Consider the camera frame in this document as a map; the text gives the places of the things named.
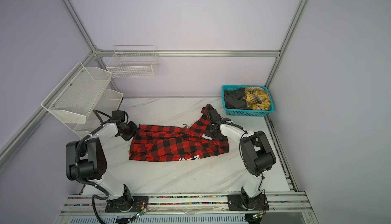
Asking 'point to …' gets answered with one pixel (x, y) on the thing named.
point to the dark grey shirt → (234, 99)
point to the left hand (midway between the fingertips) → (137, 131)
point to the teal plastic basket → (246, 112)
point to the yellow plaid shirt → (257, 99)
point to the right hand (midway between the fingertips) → (208, 132)
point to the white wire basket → (134, 61)
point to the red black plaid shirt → (150, 143)
